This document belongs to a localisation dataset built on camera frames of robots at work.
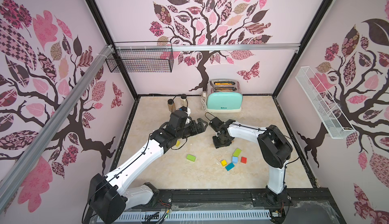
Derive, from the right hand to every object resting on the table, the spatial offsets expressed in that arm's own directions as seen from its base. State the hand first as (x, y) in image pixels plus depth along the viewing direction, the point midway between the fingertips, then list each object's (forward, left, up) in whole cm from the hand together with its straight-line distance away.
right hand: (219, 146), depth 92 cm
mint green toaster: (+28, -5, +16) cm, 33 cm away
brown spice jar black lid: (+28, +31, +8) cm, 43 cm away
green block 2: (-4, -11, -1) cm, 11 cm away
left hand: (-1, +11, +22) cm, 25 cm away
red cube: (-9, -14, -1) cm, 16 cm away
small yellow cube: (-11, -1, 0) cm, 11 cm away
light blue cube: (-9, -8, +1) cm, 12 cm away
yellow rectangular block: (-14, +21, +33) cm, 42 cm away
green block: (-7, +18, 0) cm, 19 cm away
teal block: (-12, -5, -1) cm, 13 cm away
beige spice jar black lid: (+33, +24, +7) cm, 41 cm away
